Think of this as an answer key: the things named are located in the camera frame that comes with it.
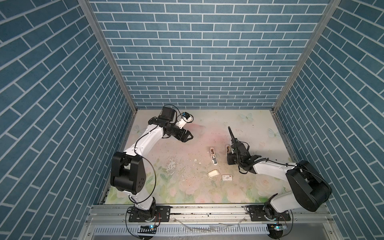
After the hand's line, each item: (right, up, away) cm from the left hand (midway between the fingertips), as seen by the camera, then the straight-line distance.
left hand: (187, 133), depth 86 cm
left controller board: (-18, -46, -14) cm, 52 cm away
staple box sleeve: (+23, -26, -2) cm, 34 cm away
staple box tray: (+15, -24, +1) cm, 28 cm away
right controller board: (+44, -47, -14) cm, 66 cm away
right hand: (+24, -14, +7) cm, 29 cm away
